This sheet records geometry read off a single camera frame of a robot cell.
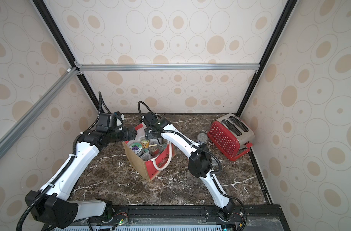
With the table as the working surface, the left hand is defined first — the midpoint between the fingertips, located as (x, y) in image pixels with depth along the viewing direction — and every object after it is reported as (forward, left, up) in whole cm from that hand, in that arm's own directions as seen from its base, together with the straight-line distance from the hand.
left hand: (133, 130), depth 77 cm
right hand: (+8, -12, -12) cm, 19 cm away
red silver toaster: (+3, -56, -7) cm, 57 cm away
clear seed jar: (+8, -40, -18) cm, 45 cm away
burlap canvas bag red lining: (-18, -10, -7) cm, 22 cm away
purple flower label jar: (-5, -1, -8) cm, 10 cm away
